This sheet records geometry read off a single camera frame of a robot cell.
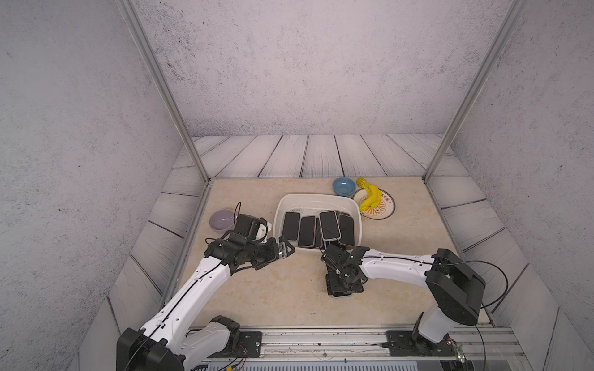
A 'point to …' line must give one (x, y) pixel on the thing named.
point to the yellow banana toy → (373, 194)
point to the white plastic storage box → (312, 205)
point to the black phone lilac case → (329, 224)
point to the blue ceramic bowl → (343, 186)
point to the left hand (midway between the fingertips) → (289, 254)
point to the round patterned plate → (384, 209)
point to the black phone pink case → (347, 230)
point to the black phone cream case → (291, 226)
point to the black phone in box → (306, 237)
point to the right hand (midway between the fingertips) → (337, 291)
